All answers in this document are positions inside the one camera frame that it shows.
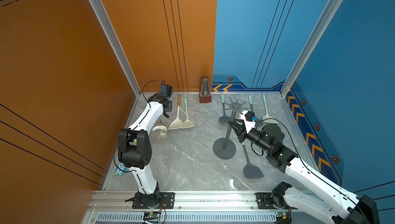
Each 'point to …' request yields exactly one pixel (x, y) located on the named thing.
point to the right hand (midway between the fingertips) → (231, 120)
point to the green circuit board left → (152, 215)
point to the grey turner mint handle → (251, 103)
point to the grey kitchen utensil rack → (225, 148)
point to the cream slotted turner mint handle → (187, 123)
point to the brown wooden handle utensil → (177, 124)
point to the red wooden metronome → (205, 96)
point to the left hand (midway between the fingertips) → (162, 104)
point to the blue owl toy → (118, 172)
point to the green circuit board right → (281, 214)
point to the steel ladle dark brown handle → (160, 131)
